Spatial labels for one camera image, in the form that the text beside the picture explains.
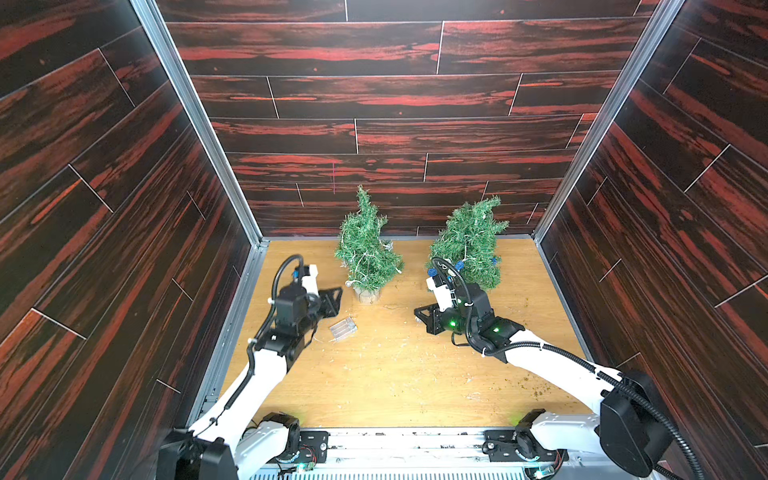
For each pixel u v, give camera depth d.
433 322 0.70
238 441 0.45
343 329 0.94
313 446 0.74
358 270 0.80
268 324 0.62
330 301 0.70
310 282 0.71
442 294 0.71
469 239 0.78
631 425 0.40
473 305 0.61
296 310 0.61
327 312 0.72
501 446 0.73
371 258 0.80
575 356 0.48
